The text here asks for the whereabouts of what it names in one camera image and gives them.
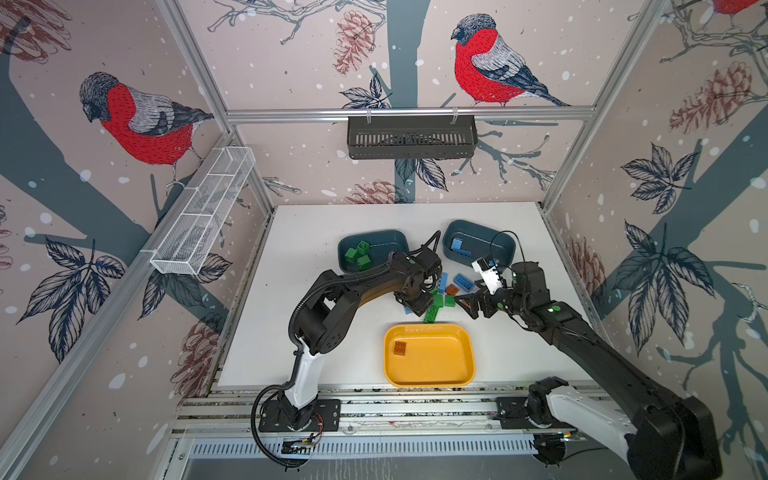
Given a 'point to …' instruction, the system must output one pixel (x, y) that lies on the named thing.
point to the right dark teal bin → (465, 241)
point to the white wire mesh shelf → (181, 248)
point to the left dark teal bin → (370, 250)
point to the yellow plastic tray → (424, 355)
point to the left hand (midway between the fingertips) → (418, 305)
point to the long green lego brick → (431, 312)
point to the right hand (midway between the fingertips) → (466, 292)
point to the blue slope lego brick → (456, 244)
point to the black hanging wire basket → (411, 137)
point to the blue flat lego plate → (463, 282)
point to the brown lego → (399, 348)
